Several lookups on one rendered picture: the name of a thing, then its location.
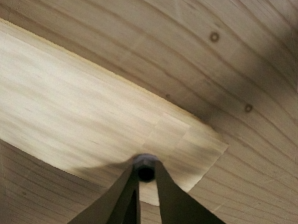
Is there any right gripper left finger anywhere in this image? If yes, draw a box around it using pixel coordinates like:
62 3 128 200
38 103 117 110
67 164 140 224

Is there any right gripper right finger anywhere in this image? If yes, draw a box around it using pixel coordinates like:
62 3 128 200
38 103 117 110
155 160 226 224

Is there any light wooden bar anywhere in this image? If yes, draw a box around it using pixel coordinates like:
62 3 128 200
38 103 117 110
0 18 212 128

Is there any pale wooden slat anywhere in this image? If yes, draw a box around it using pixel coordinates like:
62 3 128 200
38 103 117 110
0 22 229 193

